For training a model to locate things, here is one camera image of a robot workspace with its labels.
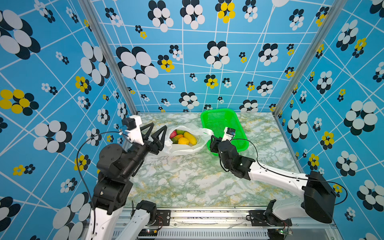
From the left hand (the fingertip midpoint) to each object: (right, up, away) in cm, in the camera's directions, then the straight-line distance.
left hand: (160, 125), depth 54 cm
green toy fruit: (+2, -4, +48) cm, 49 cm away
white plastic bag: (+16, -5, +30) cm, 34 cm away
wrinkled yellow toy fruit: (+4, -10, +43) cm, 44 cm away
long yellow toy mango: (+10, -9, +45) cm, 47 cm away
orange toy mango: (-1, -9, +45) cm, 46 cm away
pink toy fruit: (-3, -6, +48) cm, 49 cm away
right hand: (+23, -7, +26) cm, 35 cm away
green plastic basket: (+30, +5, +62) cm, 69 cm away
